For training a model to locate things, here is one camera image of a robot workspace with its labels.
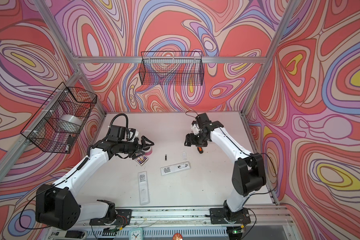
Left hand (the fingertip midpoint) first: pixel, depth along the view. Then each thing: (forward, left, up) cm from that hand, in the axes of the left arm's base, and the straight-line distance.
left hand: (150, 147), depth 79 cm
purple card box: (0, +8, -16) cm, 18 cm away
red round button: (-38, -15, -18) cm, 44 cm away
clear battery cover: (+5, -18, -18) cm, 26 cm away
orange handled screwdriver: (+8, -29, -15) cm, 34 cm away
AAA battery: (+3, -6, -18) cm, 20 cm away
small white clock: (-37, +5, -16) cm, 40 cm away
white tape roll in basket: (+4, +37, +15) cm, 40 cm away
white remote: (-16, +5, -17) cm, 24 cm away
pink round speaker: (+6, +4, -13) cm, 15 cm away
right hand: (+2, -22, -6) cm, 23 cm away
